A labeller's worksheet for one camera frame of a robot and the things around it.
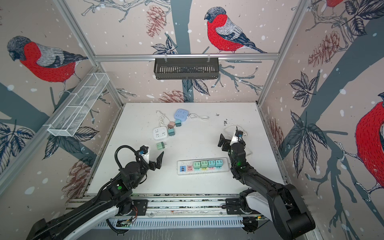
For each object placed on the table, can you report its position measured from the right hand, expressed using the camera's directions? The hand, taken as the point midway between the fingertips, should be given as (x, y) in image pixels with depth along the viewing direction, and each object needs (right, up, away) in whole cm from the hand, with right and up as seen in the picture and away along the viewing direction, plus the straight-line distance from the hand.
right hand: (227, 137), depth 86 cm
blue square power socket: (-30, +14, +25) cm, 41 cm away
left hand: (-41, -6, -8) cm, 42 cm away
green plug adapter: (-10, -14, -4) cm, 18 cm away
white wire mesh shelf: (-82, +19, -8) cm, 84 cm away
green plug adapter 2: (-42, -7, +9) cm, 43 cm away
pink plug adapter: (-37, +6, +21) cm, 43 cm away
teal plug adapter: (-6, -14, -4) cm, 16 cm away
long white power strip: (-24, -18, 0) cm, 30 cm away
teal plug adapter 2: (-36, +1, +16) cm, 39 cm away
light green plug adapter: (-14, -15, -4) cm, 21 cm away
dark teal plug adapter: (-32, +7, +21) cm, 39 cm away
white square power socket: (-44, +1, +15) cm, 46 cm away
